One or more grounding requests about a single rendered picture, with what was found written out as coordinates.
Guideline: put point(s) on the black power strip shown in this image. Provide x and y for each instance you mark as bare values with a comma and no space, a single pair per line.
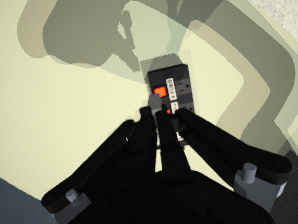
174,85

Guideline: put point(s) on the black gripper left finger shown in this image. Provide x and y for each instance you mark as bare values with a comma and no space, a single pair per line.
118,204

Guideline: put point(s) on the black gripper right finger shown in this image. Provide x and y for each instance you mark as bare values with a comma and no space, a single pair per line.
257,175

